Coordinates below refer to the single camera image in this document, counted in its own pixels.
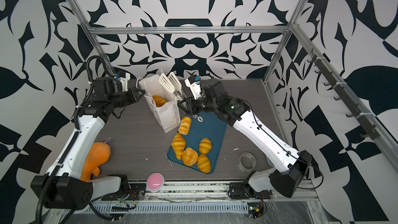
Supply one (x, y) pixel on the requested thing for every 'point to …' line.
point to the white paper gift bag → (168, 114)
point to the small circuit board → (255, 209)
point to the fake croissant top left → (185, 125)
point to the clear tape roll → (246, 162)
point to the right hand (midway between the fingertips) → (180, 103)
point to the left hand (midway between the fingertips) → (144, 88)
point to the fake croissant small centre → (204, 145)
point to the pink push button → (155, 182)
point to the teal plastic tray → (198, 141)
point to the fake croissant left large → (178, 144)
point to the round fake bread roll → (189, 156)
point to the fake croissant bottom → (203, 163)
